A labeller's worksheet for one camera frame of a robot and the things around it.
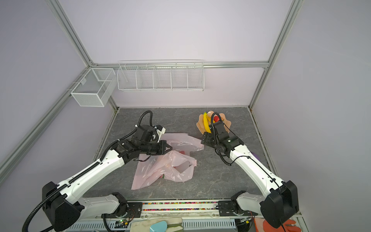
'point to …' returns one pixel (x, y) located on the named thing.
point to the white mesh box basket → (95, 88)
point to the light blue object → (159, 226)
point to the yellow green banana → (206, 122)
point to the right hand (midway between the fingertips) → (208, 138)
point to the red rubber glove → (267, 227)
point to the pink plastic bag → (176, 164)
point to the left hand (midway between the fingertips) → (172, 149)
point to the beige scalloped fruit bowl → (201, 124)
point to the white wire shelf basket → (161, 75)
